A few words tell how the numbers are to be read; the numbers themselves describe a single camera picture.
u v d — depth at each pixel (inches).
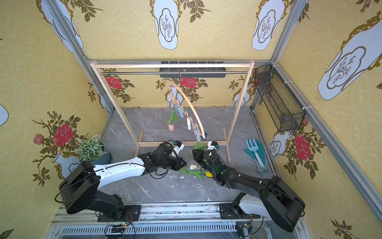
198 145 33.2
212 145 30.6
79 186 16.7
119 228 28.3
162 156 25.7
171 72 35.6
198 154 31.7
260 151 38.0
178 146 29.9
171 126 36.3
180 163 28.5
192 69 36.1
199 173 33.7
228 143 37.6
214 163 24.8
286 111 32.4
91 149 30.6
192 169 34.5
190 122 28.2
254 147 38.3
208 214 29.4
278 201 16.7
